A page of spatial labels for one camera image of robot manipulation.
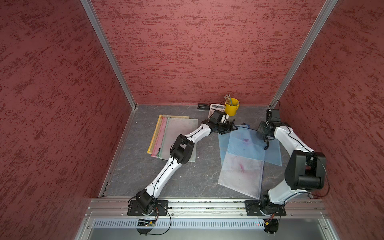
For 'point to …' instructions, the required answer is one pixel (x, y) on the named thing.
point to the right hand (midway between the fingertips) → (262, 130)
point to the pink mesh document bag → (157, 145)
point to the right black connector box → (271, 225)
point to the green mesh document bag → (174, 127)
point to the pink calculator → (214, 107)
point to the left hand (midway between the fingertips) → (234, 131)
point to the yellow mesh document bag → (154, 139)
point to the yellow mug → (231, 110)
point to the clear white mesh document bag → (242, 173)
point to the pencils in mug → (229, 100)
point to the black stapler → (203, 107)
